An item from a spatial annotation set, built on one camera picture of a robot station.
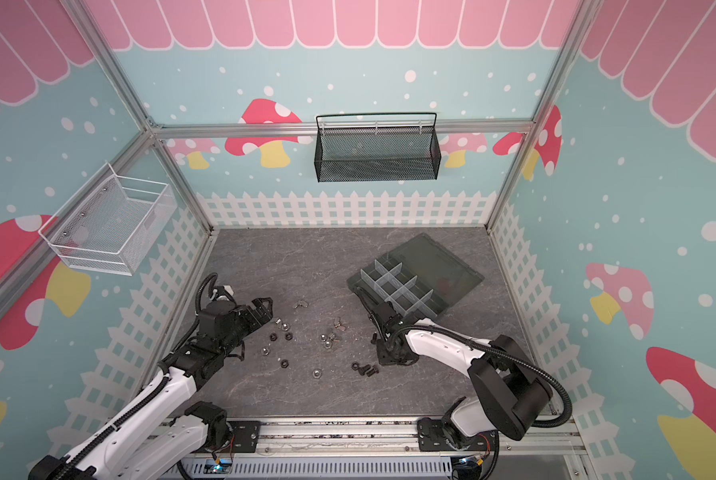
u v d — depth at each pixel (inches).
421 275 40.0
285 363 34.1
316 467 28.0
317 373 33.0
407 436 29.9
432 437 29.2
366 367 33.6
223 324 24.3
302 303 38.4
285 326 36.2
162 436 22.4
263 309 29.5
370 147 37.1
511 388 17.0
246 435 29.2
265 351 34.5
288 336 36.1
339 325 36.9
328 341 35.2
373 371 33.4
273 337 36.0
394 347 24.5
